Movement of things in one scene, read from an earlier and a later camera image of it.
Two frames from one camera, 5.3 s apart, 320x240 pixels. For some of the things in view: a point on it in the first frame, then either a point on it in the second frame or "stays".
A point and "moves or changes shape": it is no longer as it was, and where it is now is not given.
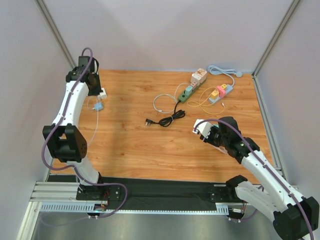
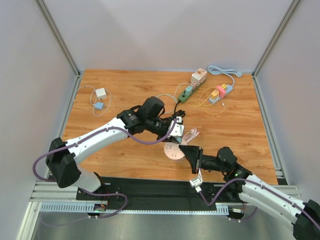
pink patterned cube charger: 201,73 stays
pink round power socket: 223,148 moves or changes shape
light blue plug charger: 98,106 stays
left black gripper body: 95,88 to 166,130
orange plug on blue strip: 214,95 stays
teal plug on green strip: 188,90 stays
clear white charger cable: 97,122 to 90,99
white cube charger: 103,95 stays
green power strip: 182,97 stays
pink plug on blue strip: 221,91 stays
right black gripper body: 213,136 to 198,160
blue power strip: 229,88 stays
